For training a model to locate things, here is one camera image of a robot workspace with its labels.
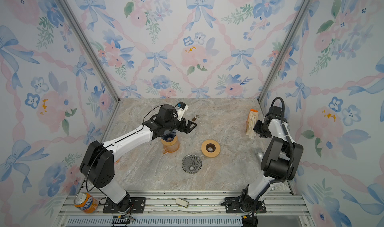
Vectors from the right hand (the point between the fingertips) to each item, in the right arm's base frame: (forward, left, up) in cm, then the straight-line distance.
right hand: (259, 129), depth 93 cm
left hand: (-2, +42, +12) cm, 43 cm away
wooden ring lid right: (-9, +30, -8) cm, 32 cm away
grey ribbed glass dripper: (-20, +41, -4) cm, 46 cm away
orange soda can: (-41, +88, +3) cm, 97 cm away
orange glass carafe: (-12, +53, -2) cm, 54 cm away
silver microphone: (-15, +2, -6) cm, 16 cm away
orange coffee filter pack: (+8, +3, +1) cm, 8 cm away
